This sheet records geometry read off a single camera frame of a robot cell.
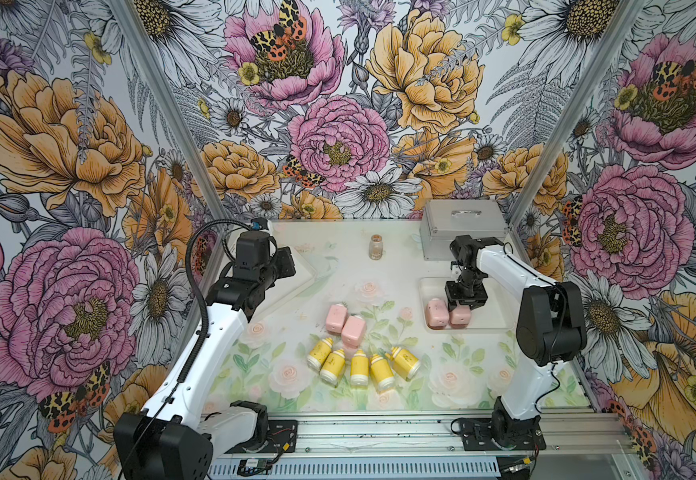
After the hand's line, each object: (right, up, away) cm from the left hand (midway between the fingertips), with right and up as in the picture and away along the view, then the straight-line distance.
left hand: (286, 263), depth 79 cm
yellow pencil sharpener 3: (+19, -27, 0) cm, 33 cm away
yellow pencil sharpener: (+8, -24, +1) cm, 25 cm away
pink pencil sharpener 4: (+42, -15, +11) cm, 46 cm away
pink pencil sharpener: (+12, -16, +9) cm, 22 cm away
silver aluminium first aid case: (+48, +14, +24) cm, 56 cm away
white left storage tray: (+2, -5, -10) cm, 12 cm away
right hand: (+49, -15, +10) cm, 52 cm away
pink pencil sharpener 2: (+18, -19, +8) cm, 27 cm away
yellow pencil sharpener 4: (+25, -28, -1) cm, 37 cm away
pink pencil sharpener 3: (+48, -16, +9) cm, 51 cm away
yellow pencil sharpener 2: (+12, -27, -1) cm, 29 cm away
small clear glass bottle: (+25, +4, +28) cm, 38 cm away
